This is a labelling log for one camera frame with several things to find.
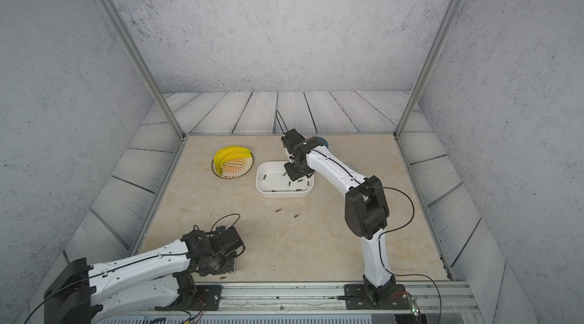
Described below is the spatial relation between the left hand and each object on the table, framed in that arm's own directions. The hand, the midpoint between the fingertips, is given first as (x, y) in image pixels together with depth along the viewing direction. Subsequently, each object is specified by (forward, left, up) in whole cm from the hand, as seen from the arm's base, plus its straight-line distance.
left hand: (231, 271), depth 78 cm
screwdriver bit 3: (-1, +3, -1) cm, 3 cm away
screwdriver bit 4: (+39, -8, 0) cm, 40 cm away
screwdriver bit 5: (+35, -20, 0) cm, 40 cm away
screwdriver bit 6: (+31, -13, 0) cm, 34 cm away
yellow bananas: (+50, +9, +5) cm, 51 cm away
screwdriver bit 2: (+20, -22, 0) cm, 30 cm away
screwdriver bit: (+22, -14, -1) cm, 27 cm away
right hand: (+32, -23, +12) cm, 41 cm away
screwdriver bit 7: (+35, -28, 0) cm, 45 cm away
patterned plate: (+44, +6, 0) cm, 45 cm away
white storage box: (+36, -12, 0) cm, 38 cm away
